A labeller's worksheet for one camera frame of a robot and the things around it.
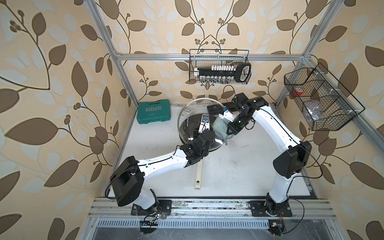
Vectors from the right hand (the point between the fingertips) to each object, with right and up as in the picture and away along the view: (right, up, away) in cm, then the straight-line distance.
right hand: (229, 131), depth 81 cm
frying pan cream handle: (-17, -22, -6) cm, 28 cm away
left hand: (-14, +5, -3) cm, 16 cm away
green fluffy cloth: (-5, +2, -2) cm, 6 cm away
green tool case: (-51, +13, +31) cm, 61 cm away
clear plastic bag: (+41, +10, -9) cm, 43 cm away
